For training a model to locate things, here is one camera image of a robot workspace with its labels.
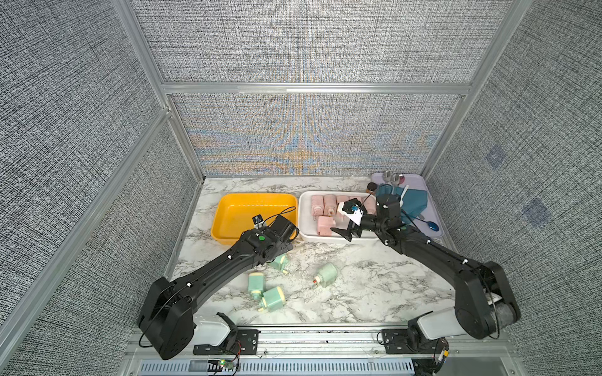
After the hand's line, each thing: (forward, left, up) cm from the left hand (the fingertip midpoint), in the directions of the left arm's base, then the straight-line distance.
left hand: (281, 245), depth 83 cm
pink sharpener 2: (+24, -26, -5) cm, 36 cm away
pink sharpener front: (+12, -17, -6) cm, 21 cm away
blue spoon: (+13, -64, -11) cm, 66 cm away
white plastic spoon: (+26, -55, -11) cm, 62 cm away
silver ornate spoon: (+39, -56, -10) cm, 69 cm away
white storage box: (+14, -11, -10) cm, 20 cm away
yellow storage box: (+21, +22, -9) cm, 32 cm away
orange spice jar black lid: (+28, -40, -2) cm, 49 cm away
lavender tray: (+40, -68, -13) cm, 80 cm away
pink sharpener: (+21, -15, -5) cm, 26 cm away
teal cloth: (+27, -62, -11) cm, 68 cm away
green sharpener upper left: (-4, 0, -7) cm, 7 cm away
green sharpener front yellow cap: (-17, +3, -4) cm, 18 cm away
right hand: (+9, -20, +9) cm, 24 cm away
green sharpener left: (-12, +9, -4) cm, 15 cm away
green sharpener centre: (-9, -15, -5) cm, 19 cm away
